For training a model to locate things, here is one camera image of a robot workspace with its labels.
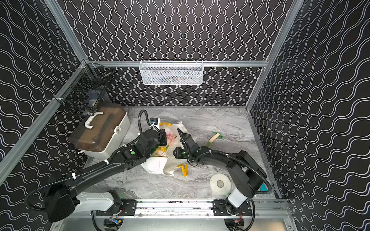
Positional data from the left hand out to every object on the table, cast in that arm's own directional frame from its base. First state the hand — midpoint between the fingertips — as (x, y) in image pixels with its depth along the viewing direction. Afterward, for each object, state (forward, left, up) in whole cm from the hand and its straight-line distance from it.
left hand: (164, 128), depth 76 cm
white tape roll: (-19, -33, -25) cm, 45 cm away
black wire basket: (+23, +57, +1) cm, 61 cm away
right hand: (-4, -5, -19) cm, 20 cm away
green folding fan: (+14, -32, -25) cm, 43 cm away
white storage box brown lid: (+4, +43, -14) cm, 45 cm away
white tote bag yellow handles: (-15, -1, -8) cm, 17 cm away
